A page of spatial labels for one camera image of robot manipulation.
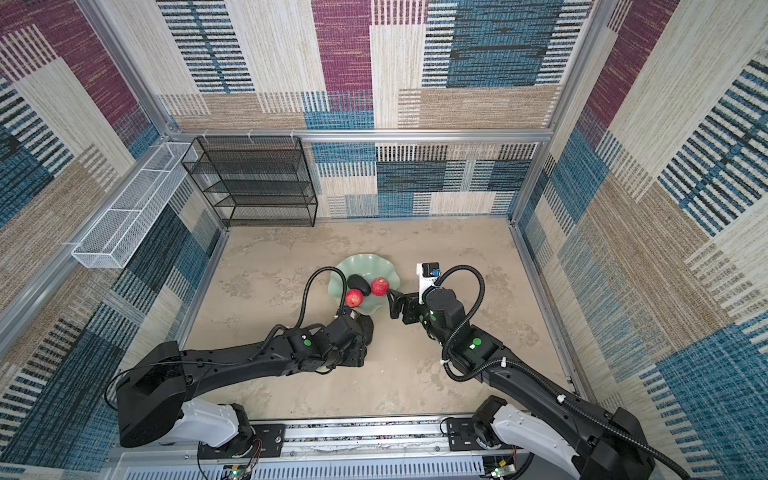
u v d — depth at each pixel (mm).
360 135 982
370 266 1047
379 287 964
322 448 730
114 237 710
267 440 732
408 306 662
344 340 647
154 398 416
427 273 650
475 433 662
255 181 1089
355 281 987
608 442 394
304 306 700
